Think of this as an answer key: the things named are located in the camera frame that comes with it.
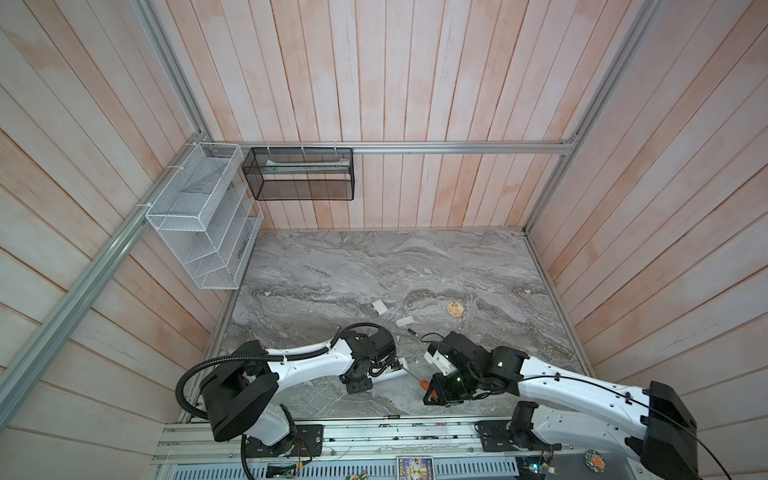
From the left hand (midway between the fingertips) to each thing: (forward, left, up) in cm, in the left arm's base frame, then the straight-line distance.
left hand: (353, 380), depth 82 cm
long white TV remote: (+2, -11, +2) cm, 11 cm away
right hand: (-7, -19, +6) cm, 21 cm away
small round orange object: (-19, -59, 0) cm, 62 cm away
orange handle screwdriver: (-3, -19, +8) cm, 20 cm away
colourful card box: (-20, -16, +1) cm, 26 cm away
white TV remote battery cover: (+19, -16, -2) cm, 24 cm away
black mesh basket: (+64, +21, +24) cm, 71 cm away
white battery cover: (+24, -7, -1) cm, 25 cm away
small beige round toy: (+23, -33, -1) cm, 40 cm away
